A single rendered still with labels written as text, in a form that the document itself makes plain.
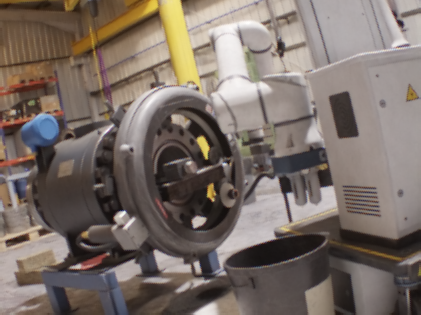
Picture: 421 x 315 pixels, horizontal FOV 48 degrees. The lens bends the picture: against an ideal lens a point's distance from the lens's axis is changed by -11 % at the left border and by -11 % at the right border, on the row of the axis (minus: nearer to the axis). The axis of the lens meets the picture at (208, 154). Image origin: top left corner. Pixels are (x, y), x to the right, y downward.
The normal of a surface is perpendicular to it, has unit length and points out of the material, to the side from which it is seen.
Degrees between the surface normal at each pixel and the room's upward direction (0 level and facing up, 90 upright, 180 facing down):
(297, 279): 93
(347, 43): 90
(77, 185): 80
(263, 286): 93
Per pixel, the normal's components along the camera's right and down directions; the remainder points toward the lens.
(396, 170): 0.25, -0.03
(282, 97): -0.11, 0.06
